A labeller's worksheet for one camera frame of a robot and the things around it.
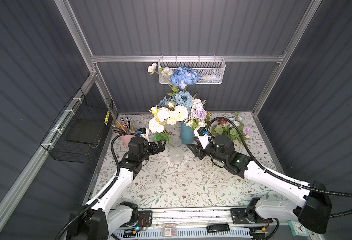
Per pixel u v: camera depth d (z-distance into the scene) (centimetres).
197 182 85
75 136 72
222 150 57
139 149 65
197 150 63
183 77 72
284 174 94
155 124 64
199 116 75
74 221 38
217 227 69
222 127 104
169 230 69
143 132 72
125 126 99
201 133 61
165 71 80
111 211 57
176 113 67
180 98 71
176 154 88
